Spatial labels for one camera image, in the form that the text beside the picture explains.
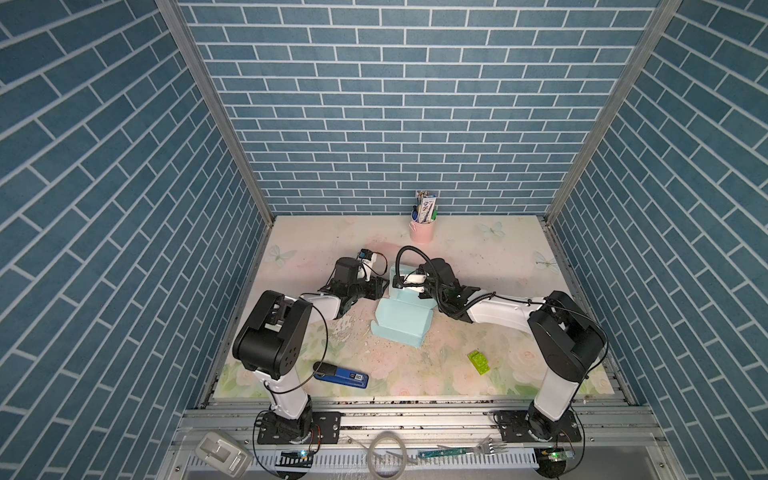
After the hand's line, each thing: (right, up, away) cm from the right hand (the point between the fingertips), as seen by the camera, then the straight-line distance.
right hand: (419, 262), depth 93 cm
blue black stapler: (-24, -29, -14) cm, 40 cm away
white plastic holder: (-47, -43, -24) cm, 68 cm away
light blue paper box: (-5, -17, +3) cm, 18 cm away
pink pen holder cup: (+2, +10, +19) cm, 22 cm away
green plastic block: (+16, -27, -10) cm, 33 cm away
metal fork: (+15, -43, -21) cm, 51 cm away
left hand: (-12, -6, +3) cm, 13 cm away
